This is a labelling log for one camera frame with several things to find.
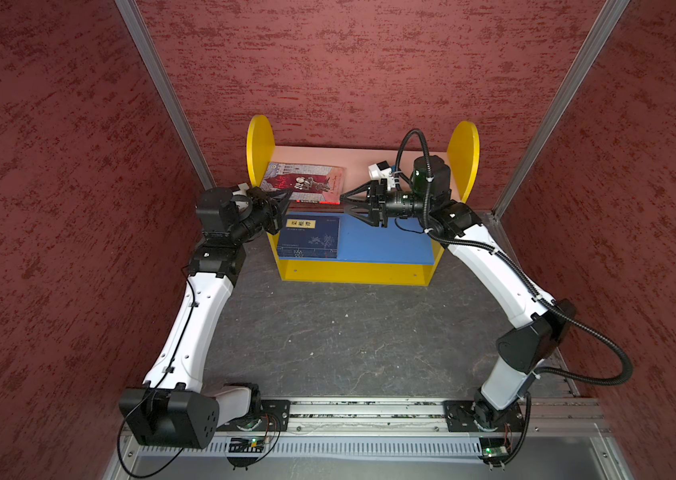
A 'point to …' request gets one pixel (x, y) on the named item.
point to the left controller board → (246, 445)
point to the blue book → (309, 237)
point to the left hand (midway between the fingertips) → (296, 194)
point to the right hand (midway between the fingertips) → (341, 210)
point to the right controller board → (494, 449)
